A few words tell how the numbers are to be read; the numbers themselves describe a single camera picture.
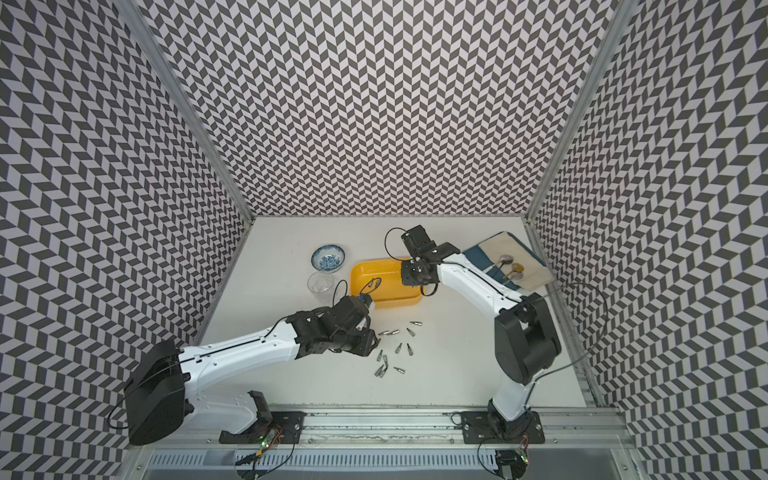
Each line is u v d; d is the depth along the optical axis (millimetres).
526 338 457
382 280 1018
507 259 1051
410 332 904
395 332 867
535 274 970
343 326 610
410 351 856
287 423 734
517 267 1041
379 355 845
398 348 859
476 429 726
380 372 814
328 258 1051
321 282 960
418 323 913
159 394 404
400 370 828
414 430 740
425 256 622
